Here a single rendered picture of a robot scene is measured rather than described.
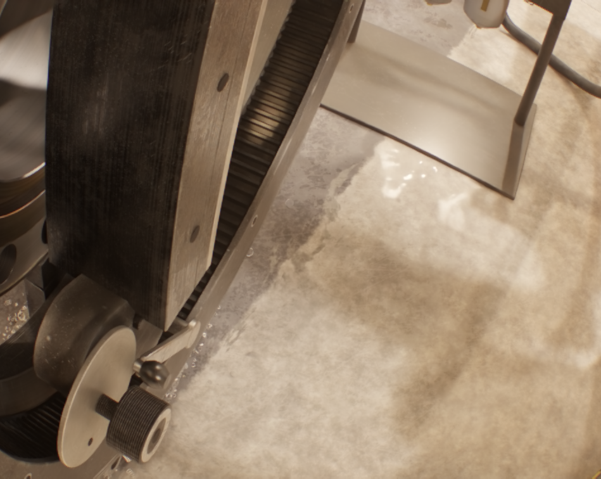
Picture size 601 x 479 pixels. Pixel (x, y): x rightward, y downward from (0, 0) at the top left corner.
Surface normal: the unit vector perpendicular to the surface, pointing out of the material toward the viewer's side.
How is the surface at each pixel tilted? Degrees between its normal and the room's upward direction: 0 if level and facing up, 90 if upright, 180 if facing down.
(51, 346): 41
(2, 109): 1
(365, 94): 0
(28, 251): 90
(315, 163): 0
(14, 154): 22
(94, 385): 90
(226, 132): 90
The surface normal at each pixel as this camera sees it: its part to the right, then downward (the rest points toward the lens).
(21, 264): 0.90, 0.41
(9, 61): 0.00, -0.33
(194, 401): 0.17, -0.61
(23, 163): 0.31, -0.83
